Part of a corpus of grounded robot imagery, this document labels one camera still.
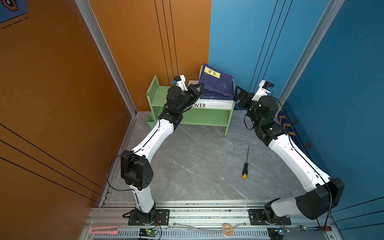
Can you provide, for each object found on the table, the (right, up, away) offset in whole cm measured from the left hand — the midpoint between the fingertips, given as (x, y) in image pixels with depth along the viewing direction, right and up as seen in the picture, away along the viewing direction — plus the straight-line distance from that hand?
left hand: (206, 82), depth 70 cm
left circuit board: (-28, -72, 0) cm, 77 cm away
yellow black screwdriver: (+26, -45, +21) cm, 56 cm away
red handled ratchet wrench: (+45, -69, -1) cm, 82 cm away
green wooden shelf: (-31, +1, +21) cm, 37 cm away
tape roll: (+10, -71, 0) cm, 71 cm away
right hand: (+16, -4, -1) cm, 16 cm away
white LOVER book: (+6, -9, +12) cm, 16 cm away
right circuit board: (+34, -72, +1) cm, 80 cm away
